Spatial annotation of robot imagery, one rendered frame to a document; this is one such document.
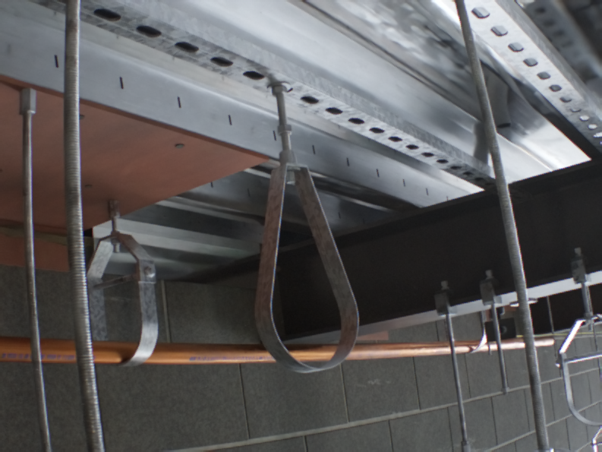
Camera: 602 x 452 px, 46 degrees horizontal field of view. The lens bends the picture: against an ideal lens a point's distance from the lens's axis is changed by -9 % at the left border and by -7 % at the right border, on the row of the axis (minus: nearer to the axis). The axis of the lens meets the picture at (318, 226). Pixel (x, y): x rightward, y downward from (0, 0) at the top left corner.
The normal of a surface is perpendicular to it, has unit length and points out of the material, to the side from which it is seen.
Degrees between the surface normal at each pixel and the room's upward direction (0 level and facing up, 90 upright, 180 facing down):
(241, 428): 90
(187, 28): 90
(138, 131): 180
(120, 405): 90
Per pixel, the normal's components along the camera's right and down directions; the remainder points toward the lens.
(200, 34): 0.82, -0.24
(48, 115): 0.13, 0.96
